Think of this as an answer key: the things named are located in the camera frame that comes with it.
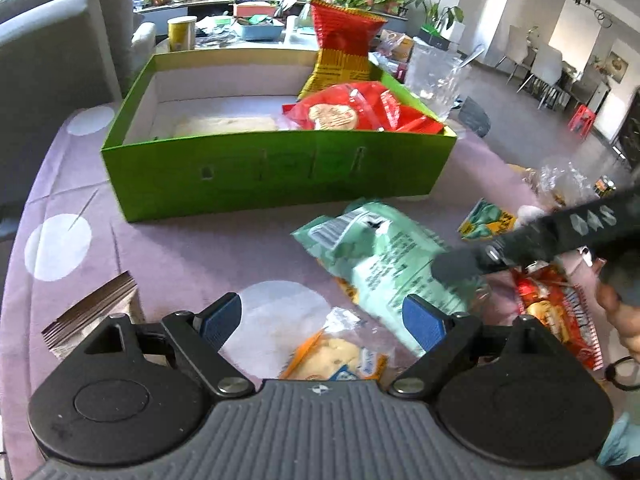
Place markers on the white dining chair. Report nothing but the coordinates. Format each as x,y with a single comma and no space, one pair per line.
515,52
545,70

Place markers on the yellow green bean packet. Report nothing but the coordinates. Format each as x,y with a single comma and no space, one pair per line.
485,217

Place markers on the grey sofa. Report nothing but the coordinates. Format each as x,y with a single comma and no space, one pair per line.
50,60

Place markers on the stack of brown cards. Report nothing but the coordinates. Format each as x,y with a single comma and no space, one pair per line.
85,315

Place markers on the green cardboard box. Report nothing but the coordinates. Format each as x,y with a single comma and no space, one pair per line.
250,175

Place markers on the person's right hand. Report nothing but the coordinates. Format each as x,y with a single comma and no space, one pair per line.
622,317

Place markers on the clear plastic snack packet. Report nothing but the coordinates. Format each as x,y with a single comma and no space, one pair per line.
560,180

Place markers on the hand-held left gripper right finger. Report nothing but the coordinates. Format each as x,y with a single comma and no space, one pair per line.
425,321

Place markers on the red and yellow snack packet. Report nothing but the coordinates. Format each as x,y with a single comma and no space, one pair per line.
345,40

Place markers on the dark stone coffee table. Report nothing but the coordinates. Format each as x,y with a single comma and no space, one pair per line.
475,116

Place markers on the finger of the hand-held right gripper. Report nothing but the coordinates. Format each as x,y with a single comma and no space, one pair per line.
460,266

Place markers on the clear glass mug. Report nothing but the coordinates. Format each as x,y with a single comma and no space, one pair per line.
432,77

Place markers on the orange cookie packet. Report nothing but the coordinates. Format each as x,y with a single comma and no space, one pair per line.
325,355

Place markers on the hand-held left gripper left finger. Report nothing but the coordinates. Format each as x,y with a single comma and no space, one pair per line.
220,317

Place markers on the yellow can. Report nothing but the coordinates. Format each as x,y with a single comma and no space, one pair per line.
182,35

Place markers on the grey television cabinet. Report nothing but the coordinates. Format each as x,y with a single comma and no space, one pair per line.
210,8

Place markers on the black and green box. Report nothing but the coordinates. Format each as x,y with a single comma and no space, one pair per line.
434,37

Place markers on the teal cloth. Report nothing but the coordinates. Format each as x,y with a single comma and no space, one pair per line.
622,440

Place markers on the red box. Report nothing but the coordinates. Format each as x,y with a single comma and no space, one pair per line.
255,10

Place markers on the green snack packet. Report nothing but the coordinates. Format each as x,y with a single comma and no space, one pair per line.
385,260

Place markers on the framed wall picture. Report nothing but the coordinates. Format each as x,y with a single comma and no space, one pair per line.
615,66

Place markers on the orange-red bread packet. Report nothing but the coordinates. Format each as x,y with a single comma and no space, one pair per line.
380,105

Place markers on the red plastic stool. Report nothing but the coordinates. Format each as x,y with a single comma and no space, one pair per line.
582,121

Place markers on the tall leafy potted plant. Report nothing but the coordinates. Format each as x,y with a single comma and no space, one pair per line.
445,7

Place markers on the blue tray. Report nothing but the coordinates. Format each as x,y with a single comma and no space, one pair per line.
260,32

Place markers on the pink dotted tablecloth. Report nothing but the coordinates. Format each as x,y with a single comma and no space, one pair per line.
200,260

